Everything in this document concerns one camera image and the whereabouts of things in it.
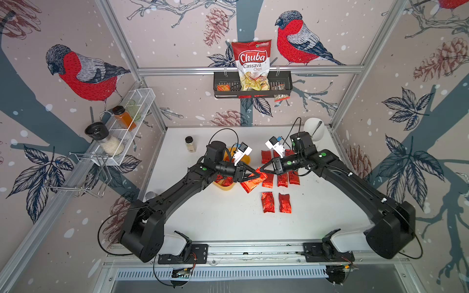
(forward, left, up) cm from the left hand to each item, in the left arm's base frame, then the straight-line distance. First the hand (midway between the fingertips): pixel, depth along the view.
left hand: (259, 173), depth 70 cm
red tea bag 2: (+4, -11, +8) cm, 14 cm away
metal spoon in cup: (+37, -37, -11) cm, 53 cm away
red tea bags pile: (+9, +14, -25) cm, 30 cm away
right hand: (+2, -1, -1) cm, 3 cm away
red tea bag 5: (+11, -21, -24) cm, 34 cm away
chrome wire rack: (-6, +60, +9) cm, 61 cm away
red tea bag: (-3, +3, -3) cm, 5 cm away
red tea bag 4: (+9, -15, -24) cm, 30 cm away
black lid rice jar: (+6, +56, +11) cm, 58 cm away
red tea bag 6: (-3, -6, -23) cm, 24 cm away
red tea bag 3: (+9, -8, -24) cm, 27 cm away
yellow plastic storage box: (+2, +12, +9) cm, 15 cm away
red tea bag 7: (-3, -14, -23) cm, 27 cm away
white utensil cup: (+38, -33, -12) cm, 51 cm away
